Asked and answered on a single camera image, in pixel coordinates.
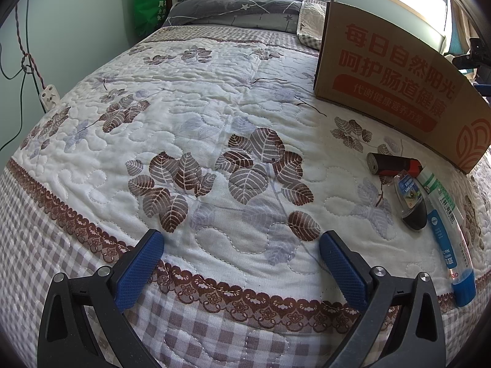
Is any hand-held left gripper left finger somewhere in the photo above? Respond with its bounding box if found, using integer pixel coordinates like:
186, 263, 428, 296
37, 229, 165, 368

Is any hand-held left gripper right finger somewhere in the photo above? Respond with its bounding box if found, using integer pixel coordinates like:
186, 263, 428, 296
319, 231, 447, 368

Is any brown cardboard box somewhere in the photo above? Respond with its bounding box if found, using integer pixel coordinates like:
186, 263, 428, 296
313, 0, 491, 174

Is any small black oval case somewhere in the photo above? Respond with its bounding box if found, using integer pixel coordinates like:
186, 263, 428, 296
392, 171, 429, 232

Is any blue glue stick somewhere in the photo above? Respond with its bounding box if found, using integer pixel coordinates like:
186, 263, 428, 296
427, 208, 477, 308

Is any red and black lighter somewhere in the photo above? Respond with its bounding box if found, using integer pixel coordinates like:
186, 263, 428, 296
365, 152, 423, 177

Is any white and green tube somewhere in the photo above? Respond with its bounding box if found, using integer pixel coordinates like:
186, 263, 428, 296
416, 164, 463, 219

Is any floral quilted bedspread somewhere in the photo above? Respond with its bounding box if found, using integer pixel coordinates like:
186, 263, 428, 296
0, 25, 491, 368

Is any checkered pillow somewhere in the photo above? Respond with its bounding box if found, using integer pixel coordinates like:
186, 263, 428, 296
297, 0, 331, 50

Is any green shopping bag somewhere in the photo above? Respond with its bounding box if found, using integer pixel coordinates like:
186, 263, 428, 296
133, 0, 169, 41

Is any black stand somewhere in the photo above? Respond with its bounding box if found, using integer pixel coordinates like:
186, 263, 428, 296
453, 36, 491, 104

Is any window curtain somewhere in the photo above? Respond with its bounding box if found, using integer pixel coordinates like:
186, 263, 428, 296
447, 0, 472, 58

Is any grey star print pillow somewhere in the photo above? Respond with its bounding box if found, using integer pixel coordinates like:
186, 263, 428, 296
161, 0, 331, 35

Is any white wall socket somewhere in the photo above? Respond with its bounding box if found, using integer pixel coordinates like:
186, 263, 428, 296
39, 84, 62, 110

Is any black cable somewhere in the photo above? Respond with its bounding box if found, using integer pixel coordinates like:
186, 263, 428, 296
0, 0, 43, 154

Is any red twisted cable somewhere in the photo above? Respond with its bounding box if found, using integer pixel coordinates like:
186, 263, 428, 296
14, 0, 48, 93

